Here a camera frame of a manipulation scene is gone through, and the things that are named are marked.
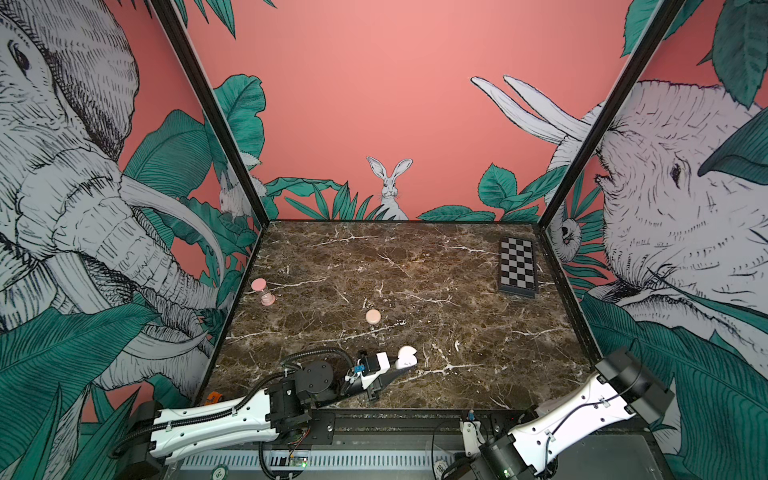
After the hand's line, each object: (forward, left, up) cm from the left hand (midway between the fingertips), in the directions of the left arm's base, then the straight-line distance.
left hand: (405, 361), depth 63 cm
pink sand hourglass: (+29, +43, -14) cm, 54 cm away
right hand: (-23, -12, -20) cm, 33 cm away
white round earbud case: (+1, 0, +1) cm, 1 cm away
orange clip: (0, +49, -21) cm, 53 cm away
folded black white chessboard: (+38, -43, -20) cm, 61 cm away
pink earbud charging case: (+22, +8, -22) cm, 32 cm away
